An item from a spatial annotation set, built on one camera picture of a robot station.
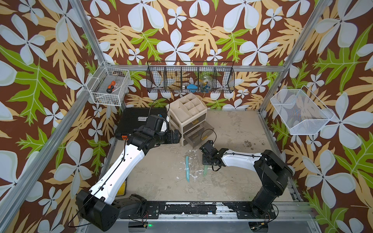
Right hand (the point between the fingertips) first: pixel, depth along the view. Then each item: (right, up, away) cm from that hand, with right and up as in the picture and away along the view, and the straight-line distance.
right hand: (204, 159), depth 94 cm
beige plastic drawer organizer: (-11, +29, -8) cm, 32 cm away
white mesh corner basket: (+54, +31, -12) cm, 63 cm away
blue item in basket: (-8, +48, +2) cm, 48 cm away
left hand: (-18, +18, -18) cm, 31 cm away
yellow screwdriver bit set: (-48, -14, -15) cm, 52 cm away
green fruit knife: (0, -5, -5) cm, 8 cm away
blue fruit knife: (-11, -4, -5) cm, 13 cm away
